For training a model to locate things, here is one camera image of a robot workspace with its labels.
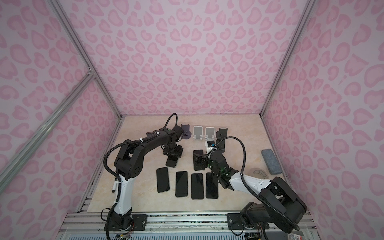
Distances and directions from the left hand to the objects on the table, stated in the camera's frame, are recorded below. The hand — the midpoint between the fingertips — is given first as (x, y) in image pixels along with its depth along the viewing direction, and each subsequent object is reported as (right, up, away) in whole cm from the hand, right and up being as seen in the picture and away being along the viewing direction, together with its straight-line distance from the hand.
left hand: (177, 154), depth 98 cm
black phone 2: (+12, +1, +1) cm, 12 cm away
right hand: (+15, +3, -12) cm, 19 cm away
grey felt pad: (+59, -3, -6) cm, 59 cm away
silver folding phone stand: (+22, +13, +8) cm, 27 cm away
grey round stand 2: (+6, +14, +8) cm, 17 cm away
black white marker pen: (-34, -16, -14) cm, 39 cm away
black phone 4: (+13, -15, -14) cm, 24 cm away
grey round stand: (-17, +14, -1) cm, 22 cm away
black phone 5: (+4, -15, -12) cm, 20 cm away
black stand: (+30, +14, +6) cm, 34 cm away
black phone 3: (-8, -13, -9) cm, 18 cm away
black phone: (-3, -3, -4) cm, 6 cm away
